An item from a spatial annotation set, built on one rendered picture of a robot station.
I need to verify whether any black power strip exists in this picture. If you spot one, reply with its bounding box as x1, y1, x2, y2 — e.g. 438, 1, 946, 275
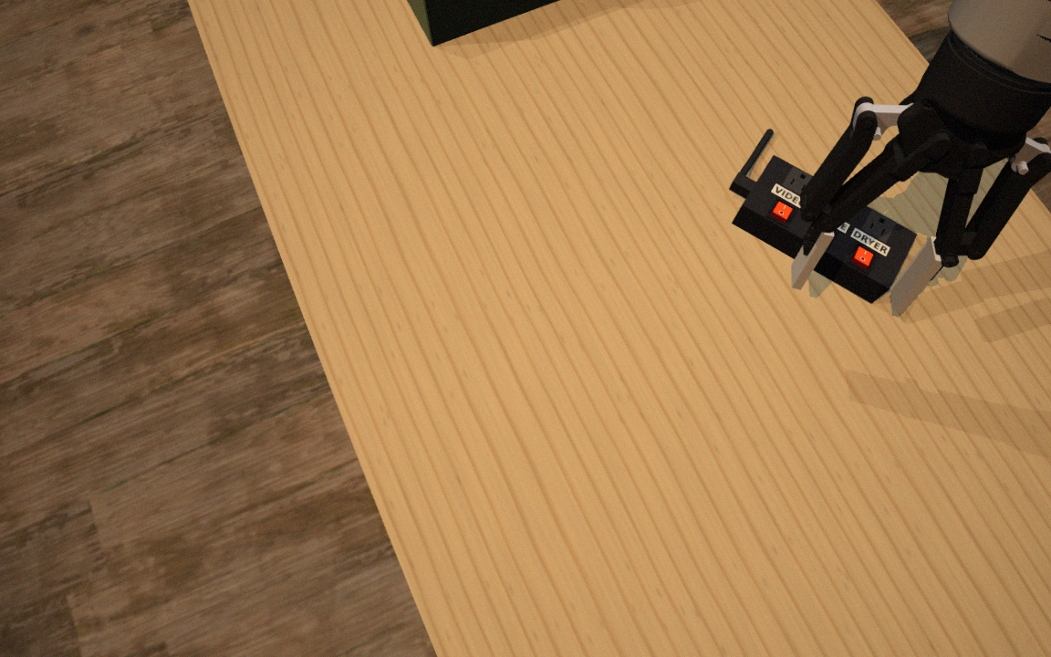
729, 129, 918, 304

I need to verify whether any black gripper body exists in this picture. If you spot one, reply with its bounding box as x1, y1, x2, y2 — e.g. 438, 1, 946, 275
897, 30, 1051, 180

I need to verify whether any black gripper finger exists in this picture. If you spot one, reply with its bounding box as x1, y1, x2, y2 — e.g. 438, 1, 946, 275
791, 97, 952, 290
890, 137, 1051, 313

